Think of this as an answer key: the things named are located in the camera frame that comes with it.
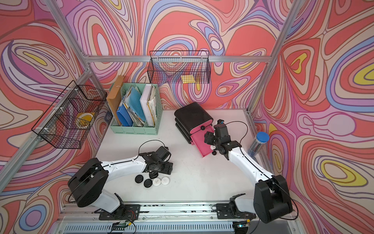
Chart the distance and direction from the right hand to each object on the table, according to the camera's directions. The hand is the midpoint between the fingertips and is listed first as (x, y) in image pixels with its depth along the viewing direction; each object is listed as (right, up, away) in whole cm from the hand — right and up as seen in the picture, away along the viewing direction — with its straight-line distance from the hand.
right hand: (210, 139), depth 87 cm
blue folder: (-55, +14, +6) cm, 57 cm away
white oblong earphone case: (+2, -6, +5) cm, 8 cm away
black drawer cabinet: (-12, +13, +18) cm, 25 cm away
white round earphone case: (-32, -24, -5) cm, 40 cm away
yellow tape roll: (-65, +12, -17) cm, 68 cm away
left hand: (-25, -18, +1) cm, 31 cm away
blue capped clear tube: (+28, +1, -7) cm, 28 cm away
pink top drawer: (-5, +8, +3) cm, 10 cm away
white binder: (-42, +14, +14) cm, 46 cm away
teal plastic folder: (-48, +23, +8) cm, 54 cm away
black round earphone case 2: (-36, -25, -5) cm, 44 cm away
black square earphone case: (-34, -21, -2) cm, 40 cm away
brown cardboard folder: (-56, +23, -5) cm, 61 cm away
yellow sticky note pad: (-14, +38, +4) cm, 41 cm away
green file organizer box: (-49, +7, +18) cm, 53 cm away
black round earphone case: (-42, -23, -3) cm, 48 cm away
